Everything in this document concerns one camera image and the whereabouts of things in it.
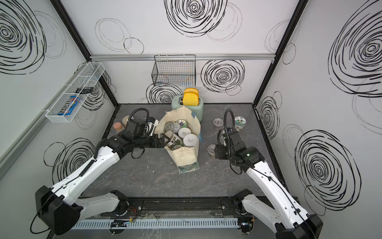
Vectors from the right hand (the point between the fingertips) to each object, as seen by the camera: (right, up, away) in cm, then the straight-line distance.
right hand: (221, 150), depth 75 cm
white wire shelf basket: (-78, +41, +13) cm, 89 cm away
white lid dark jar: (-25, +2, +7) cm, 26 cm away
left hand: (-30, +5, +1) cm, 30 cm away
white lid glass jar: (-16, +5, +3) cm, 17 cm away
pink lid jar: (-63, +11, +19) cm, 67 cm away
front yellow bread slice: (-16, +29, +21) cm, 39 cm away
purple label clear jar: (+2, +12, +27) cm, 30 cm away
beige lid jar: (-62, +15, +26) cm, 69 cm away
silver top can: (-28, +12, +14) cm, 33 cm away
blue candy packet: (-72, +21, -6) cm, 76 cm away
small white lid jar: (-22, +13, +24) cm, 35 cm away
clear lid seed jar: (-4, -3, +13) cm, 14 cm away
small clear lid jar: (-21, +8, +18) cm, 28 cm away
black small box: (-72, +31, +3) cm, 79 cm away
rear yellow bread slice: (-18, +35, +23) cm, 46 cm away
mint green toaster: (-26, +27, +26) cm, 46 cm away
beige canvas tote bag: (-18, -4, +1) cm, 19 cm away
